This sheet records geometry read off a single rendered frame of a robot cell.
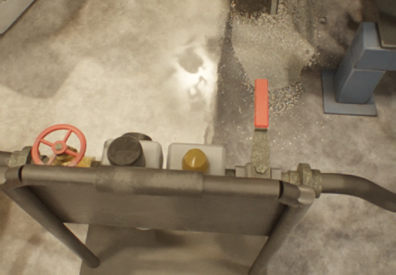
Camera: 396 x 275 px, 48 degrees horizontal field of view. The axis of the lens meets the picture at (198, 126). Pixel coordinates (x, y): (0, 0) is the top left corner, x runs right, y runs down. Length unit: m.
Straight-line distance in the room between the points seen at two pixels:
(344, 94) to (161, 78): 0.50
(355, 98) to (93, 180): 0.87
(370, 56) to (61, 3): 0.93
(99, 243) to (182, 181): 0.61
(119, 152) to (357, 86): 0.75
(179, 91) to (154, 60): 0.13
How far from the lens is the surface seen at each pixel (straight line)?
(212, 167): 0.62
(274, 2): 1.07
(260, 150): 0.63
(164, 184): 0.50
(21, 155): 0.68
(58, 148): 0.61
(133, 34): 1.36
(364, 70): 1.14
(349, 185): 0.66
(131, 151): 0.59
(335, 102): 1.25
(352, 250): 1.12
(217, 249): 1.05
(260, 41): 1.33
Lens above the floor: 1.04
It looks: 62 degrees down
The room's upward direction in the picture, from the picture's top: straight up
